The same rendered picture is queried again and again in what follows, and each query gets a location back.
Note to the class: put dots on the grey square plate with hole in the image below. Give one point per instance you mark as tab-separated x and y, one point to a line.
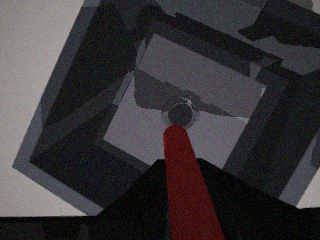
170	75

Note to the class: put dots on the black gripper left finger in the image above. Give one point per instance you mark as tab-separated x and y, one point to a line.
139	214

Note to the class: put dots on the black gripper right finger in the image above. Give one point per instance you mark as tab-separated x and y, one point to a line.
247	213

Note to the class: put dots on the red peg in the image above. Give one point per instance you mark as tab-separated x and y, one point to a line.
191	210

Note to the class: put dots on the dark grey open box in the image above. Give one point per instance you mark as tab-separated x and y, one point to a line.
275	42

